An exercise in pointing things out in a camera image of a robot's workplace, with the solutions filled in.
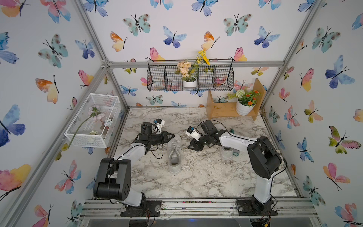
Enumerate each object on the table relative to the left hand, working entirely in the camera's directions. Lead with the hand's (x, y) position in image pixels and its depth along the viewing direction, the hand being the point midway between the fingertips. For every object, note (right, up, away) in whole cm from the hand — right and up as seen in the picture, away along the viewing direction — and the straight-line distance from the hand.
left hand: (175, 134), depth 87 cm
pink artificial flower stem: (-40, +13, -15) cm, 44 cm away
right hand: (+9, -6, +3) cm, 12 cm away
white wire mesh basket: (-40, +7, -14) cm, 43 cm away
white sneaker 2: (+30, -11, -3) cm, 32 cm away
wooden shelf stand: (+34, +17, +23) cm, 44 cm away
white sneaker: (0, -8, -1) cm, 8 cm away
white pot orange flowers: (+47, +22, +11) cm, 53 cm away
